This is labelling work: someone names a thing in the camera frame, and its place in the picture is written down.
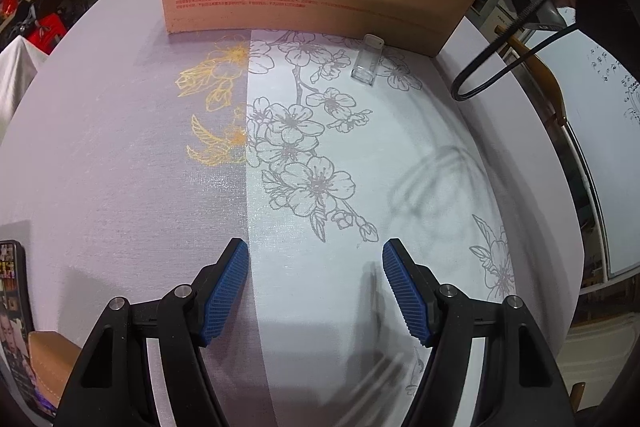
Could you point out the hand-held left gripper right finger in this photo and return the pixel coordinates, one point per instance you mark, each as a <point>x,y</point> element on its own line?
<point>407,297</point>

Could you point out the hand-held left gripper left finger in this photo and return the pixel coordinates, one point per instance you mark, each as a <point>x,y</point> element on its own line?
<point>225,292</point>

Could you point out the brown wooden chair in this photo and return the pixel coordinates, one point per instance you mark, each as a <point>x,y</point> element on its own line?
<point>540,72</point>

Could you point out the brown leather case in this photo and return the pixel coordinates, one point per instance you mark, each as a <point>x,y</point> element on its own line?
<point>50,367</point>

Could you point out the black smartphone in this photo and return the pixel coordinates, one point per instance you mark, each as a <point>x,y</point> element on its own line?
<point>12,307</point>

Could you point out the white cloth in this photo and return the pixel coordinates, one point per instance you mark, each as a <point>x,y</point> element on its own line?
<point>20,82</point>

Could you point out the red bag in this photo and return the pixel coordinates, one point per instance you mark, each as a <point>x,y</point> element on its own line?
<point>47,32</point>

